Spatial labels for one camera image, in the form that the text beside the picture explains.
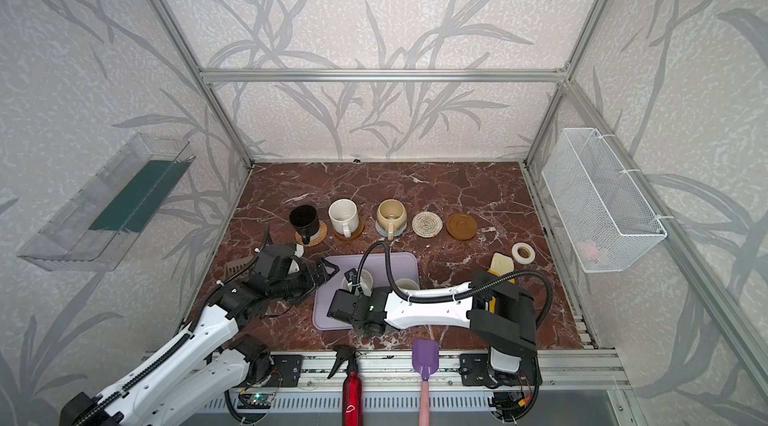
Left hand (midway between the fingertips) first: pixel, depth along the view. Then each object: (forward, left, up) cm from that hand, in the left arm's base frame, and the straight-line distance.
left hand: (335, 269), depth 79 cm
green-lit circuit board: (-28, +17, -13) cm, 36 cm away
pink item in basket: (+1, -64, +10) cm, 65 cm away
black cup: (+19, +13, -5) cm, 24 cm away
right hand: (-6, -7, -8) cm, 13 cm away
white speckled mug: (+23, +2, -8) cm, 24 cm away
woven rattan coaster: (+15, +10, -12) cm, 22 cm away
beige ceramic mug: (+23, -14, -10) cm, 29 cm away
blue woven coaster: (+17, -12, -10) cm, 23 cm away
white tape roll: (+9, -55, -11) cm, 57 cm away
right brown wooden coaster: (+21, -38, -13) cm, 46 cm away
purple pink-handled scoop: (-19, -24, -9) cm, 32 cm away
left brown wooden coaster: (+18, -3, -12) cm, 22 cm away
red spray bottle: (-25, -7, -8) cm, 27 cm away
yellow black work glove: (+6, -48, -9) cm, 49 cm away
